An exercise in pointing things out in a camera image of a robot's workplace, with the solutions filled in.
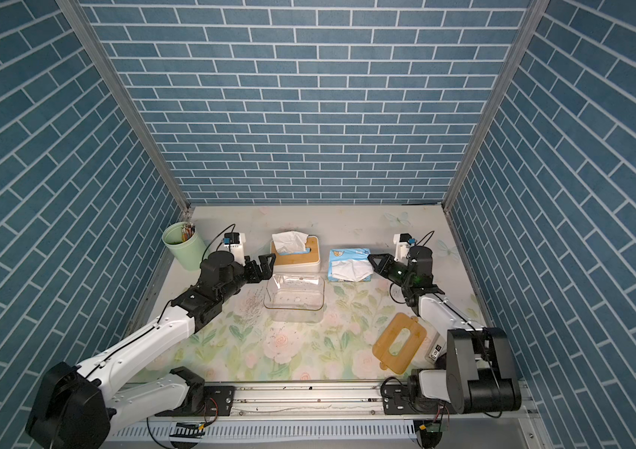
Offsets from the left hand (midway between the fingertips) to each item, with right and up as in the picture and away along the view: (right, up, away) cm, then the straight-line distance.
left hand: (271, 257), depth 81 cm
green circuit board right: (+43, -43, -10) cm, 62 cm away
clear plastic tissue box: (+5, -15, +13) cm, 20 cm away
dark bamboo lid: (+38, -27, +4) cm, 47 cm away
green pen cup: (-30, +3, +8) cm, 31 cm away
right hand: (+30, -1, +6) cm, 31 cm away
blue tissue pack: (+23, -3, +4) cm, 24 cm away
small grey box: (+48, -27, -1) cm, 55 cm away
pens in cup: (-29, +8, +8) cm, 31 cm away
